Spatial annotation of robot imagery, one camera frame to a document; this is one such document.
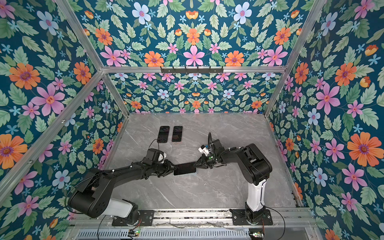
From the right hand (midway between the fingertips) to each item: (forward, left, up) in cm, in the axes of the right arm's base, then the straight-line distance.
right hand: (194, 165), depth 89 cm
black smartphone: (-1, +6, -1) cm, 6 cm away
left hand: (-1, +9, +2) cm, 10 cm away
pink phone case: (+26, +14, -2) cm, 30 cm away
